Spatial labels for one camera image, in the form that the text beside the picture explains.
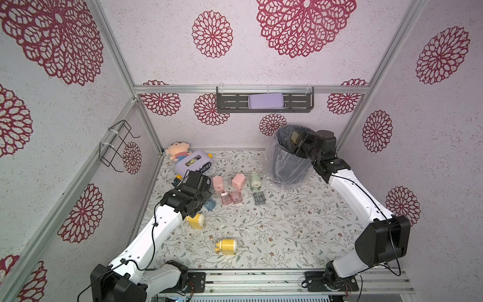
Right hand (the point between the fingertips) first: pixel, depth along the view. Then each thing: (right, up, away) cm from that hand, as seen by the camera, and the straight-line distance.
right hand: (293, 128), depth 77 cm
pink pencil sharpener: (-23, -24, +21) cm, 39 cm away
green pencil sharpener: (-13, -23, +20) cm, 33 cm away
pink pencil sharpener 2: (-33, -25, +20) cm, 46 cm away
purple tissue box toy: (-45, -13, +26) cm, 53 cm away
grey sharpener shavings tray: (-12, -32, +21) cm, 41 cm away
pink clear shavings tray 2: (-24, -32, +23) cm, 46 cm away
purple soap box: (-9, +16, +15) cm, 24 cm away
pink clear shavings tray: (-29, -32, +21) cm, 48 cm away
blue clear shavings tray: (-37, -35, +20) cm, 55 cm away
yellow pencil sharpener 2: (-27, -48, -1) cm, 55 cm away
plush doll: (-59, -7, +34) cm, 69 cm away
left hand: (-36, -29, +2) cm, 46 cm away
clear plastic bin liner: (-7, -17, +23) cm, 30 cm away
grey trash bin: (+1, -17, +9) cm, 19 cm away
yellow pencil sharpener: (-41, -41, +7) cm, 58 cm away
